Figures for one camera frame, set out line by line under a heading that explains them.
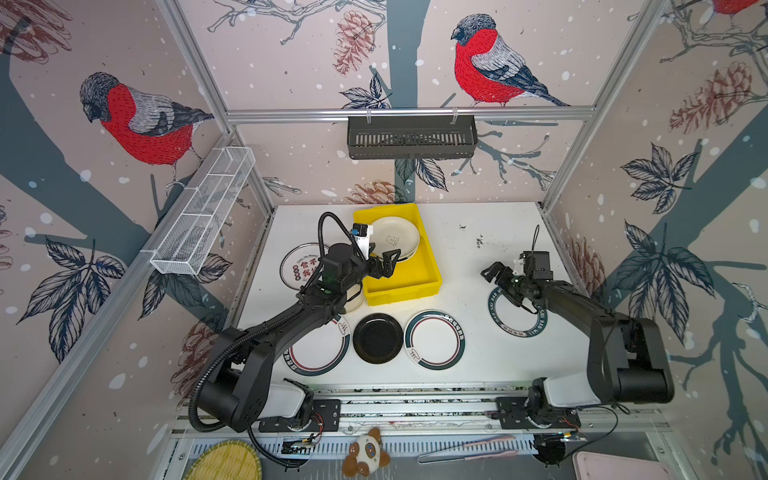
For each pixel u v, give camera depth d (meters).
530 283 0.71
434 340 0.86
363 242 0.73
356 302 0.93
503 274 0.83
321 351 0.84
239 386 0.42
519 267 0.83
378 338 0.86
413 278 1.03
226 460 0.67
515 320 0.89
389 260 0.74
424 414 0.75
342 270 0.65
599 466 0.65
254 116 0.94
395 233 1.08
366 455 0.66
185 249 0.70
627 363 0.43
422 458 0.67
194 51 0.78
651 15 0.73
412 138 1.04
